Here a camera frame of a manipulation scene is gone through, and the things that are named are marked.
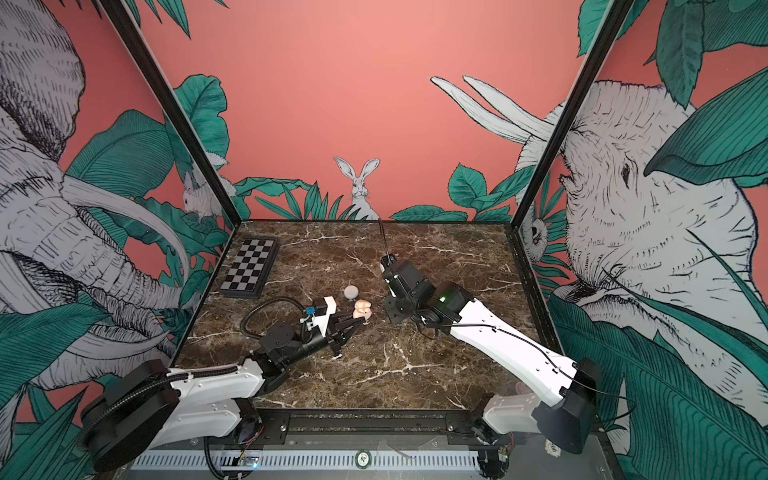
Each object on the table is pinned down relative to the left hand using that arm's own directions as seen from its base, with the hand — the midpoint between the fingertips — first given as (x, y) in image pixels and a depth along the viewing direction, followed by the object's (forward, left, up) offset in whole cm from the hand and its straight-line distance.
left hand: (362, 315), depth 72 cm
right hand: (+4, -7, +2) cm, 8 cm away
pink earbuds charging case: (+2, 0, 0) cm, 2 cm away
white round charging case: (+19, +6, -20) cm, 28 cm away
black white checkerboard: (+28, +41, -17) cm, 52 cm away
